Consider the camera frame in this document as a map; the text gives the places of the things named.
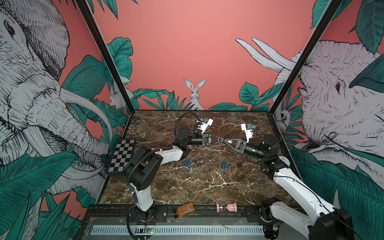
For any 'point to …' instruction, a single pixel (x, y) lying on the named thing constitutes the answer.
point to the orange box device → (185, 209)
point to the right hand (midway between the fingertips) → (225, 141)
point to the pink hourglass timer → (229, 207)
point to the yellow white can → (285, 160)
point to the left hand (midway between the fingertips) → (223, 142)
